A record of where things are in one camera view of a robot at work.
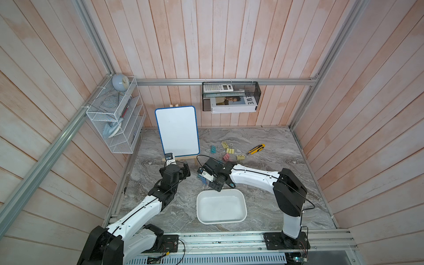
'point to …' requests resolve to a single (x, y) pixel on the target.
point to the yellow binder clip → (240, 157)
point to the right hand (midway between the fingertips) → (215, 180)
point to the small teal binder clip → (213, 149)
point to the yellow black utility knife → (256, 149)
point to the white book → (233, 104)
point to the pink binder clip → (226, 157)
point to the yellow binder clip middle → (230, 150)
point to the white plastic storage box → (227, 205)
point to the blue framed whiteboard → (178, 130)
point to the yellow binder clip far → (224, 144)
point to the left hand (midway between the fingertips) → (179, 165)
